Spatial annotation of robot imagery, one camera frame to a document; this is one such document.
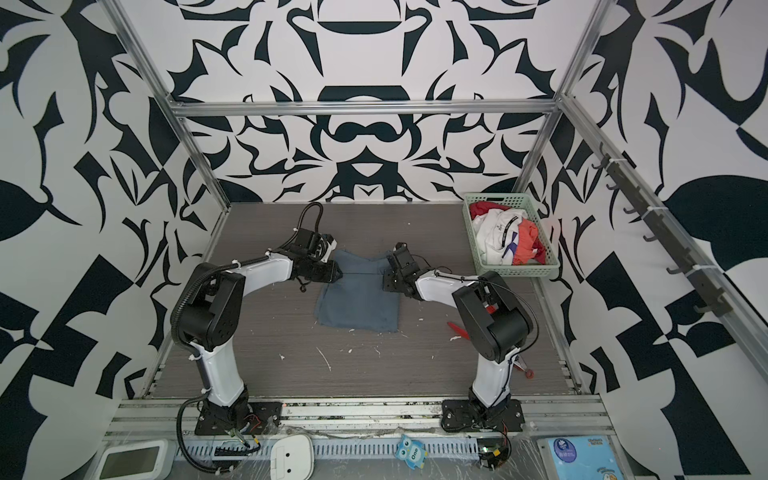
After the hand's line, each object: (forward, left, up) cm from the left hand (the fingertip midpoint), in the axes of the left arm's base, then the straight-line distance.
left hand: (340, 268), depth 97 cm
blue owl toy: (-48, -19, -2) cm, 52 cm away
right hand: (-3, -16, -1) cm, 16 cm away
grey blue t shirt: (-11, -6, -2) cm, 12 cm away
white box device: (-49, +8, -1) cm, 49 cm away
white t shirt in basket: (+10, -52, +4) cm, 53 cm away
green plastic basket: (+27, -67, +1) cm, 72 cm away
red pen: (-21, -37, -4) cm, 42 cm away
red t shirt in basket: (+10, -52, +5) cm, 53 cm away
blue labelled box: (-51, -56, +2) cm, 75 cm away
